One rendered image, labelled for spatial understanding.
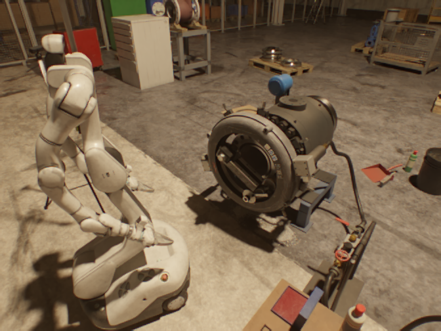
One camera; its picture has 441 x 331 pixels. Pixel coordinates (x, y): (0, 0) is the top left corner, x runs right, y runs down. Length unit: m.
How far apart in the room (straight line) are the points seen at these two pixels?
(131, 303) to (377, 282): 1.60
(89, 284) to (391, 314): 1.81
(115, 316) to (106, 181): 0.79
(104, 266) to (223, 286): 0.80
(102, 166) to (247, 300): 1.25
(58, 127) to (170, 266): 1.00
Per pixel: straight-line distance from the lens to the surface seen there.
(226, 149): 1.97
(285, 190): 1.87
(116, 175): 1.35
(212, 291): 2.04
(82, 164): 1.66
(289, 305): 1.48
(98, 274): 1.75
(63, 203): 1.23
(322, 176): 2.66
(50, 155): 1.11
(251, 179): 1.99
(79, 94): 1.03
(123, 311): 1.79
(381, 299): 2.26
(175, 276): 1.72
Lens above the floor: 1.73
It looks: 34 degrees down
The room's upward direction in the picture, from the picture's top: straight up
